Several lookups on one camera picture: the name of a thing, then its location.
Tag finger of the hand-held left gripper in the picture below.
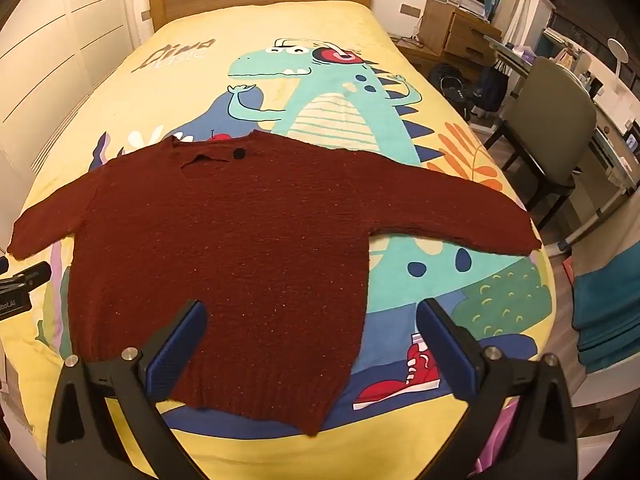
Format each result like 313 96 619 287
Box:
12 261 53 292

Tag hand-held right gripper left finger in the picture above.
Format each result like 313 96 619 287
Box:
46 300 208 480

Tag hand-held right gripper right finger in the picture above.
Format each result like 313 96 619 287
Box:
416 298 592 480

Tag dark red knitted sweater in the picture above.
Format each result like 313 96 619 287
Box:
7 130 542 437

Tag stack of teal folded cloth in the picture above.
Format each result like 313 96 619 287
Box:
569 250 640 375

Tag white wardrobe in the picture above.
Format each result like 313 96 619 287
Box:
0 0 151 186

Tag olive green chair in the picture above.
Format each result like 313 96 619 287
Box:
482 56 599 229

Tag black backpack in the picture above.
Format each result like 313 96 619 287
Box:
428 62 474 122

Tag bed with dinosaur cover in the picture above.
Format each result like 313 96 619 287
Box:
0 0 558 480

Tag white desk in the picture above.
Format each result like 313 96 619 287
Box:
484 27 640 257

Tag low wooden bedside table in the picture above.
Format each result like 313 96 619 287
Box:
392 35 442 77

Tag wooden drawer cabinet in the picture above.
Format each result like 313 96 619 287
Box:
419 0 503 59

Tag white round desk lamp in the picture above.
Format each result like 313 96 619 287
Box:
607 38 637 82

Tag white cabinet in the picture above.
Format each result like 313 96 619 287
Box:
505 0 557 52

